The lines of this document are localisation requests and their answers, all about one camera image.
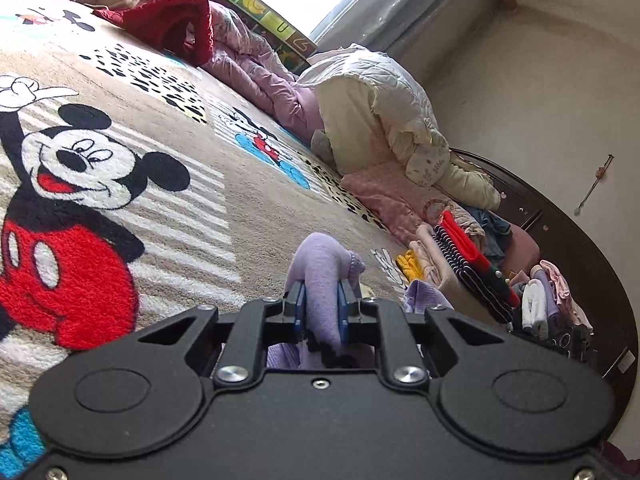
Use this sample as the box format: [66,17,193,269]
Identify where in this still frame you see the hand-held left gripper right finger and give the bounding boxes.
[337,279,507,391]

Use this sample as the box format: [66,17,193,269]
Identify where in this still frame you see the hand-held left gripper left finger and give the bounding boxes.
[135,280,307,391]

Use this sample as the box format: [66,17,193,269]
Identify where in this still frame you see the purple hoodie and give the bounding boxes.
[266,232,453,371]

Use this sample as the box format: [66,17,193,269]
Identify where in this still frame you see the pile of loose clothes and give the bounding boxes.
[507,259,596,358]

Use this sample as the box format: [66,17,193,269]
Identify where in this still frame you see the yellow folded garment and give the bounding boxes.
[396,249,426,283]

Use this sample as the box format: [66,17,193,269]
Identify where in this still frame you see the beige folded garment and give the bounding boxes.
[409,224,468,308]

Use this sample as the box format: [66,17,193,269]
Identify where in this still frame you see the pink floral cloth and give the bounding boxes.
[341,169,486,248]

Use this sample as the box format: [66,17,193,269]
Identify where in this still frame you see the black striped folded garment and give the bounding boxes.
[431,224,518,325]

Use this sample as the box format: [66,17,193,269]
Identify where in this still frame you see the blue denim garment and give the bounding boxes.
[470,207,515,261]

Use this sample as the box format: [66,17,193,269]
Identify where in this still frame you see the mauve pillow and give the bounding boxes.
[507,227,542,273]

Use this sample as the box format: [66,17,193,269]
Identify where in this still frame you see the cream quilt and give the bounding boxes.
[296,44,502,212]

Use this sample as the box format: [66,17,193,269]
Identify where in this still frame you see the pink quilt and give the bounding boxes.
[200,0,326,147]

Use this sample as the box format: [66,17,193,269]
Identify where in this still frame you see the dark wooden headboard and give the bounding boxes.
[447,146,640,413]

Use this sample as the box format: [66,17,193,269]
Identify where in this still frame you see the colourful alphabet poster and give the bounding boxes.
[165,0,319,70]

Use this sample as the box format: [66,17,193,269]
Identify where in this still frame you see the grey curtain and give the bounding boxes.
[309,0,488,63]

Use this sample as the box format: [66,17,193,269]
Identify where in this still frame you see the red quilted garment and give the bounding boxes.
[92,0,217,67]

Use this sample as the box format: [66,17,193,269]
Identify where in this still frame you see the hanging wall ornament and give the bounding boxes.
[575,154,617,217]

